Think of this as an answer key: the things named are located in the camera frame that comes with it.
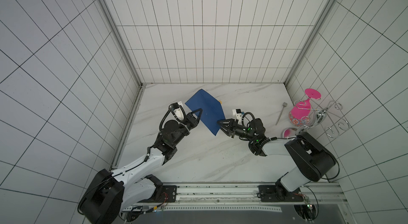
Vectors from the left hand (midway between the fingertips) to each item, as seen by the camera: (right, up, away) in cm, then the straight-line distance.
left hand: (202, 111), depth 75 cm
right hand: (+8, -5, +4) cm, 10 cm away
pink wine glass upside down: (+53, -3, +9) cm, 54 cm away
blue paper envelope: (+5, +1, +1) cm, 5 cm away
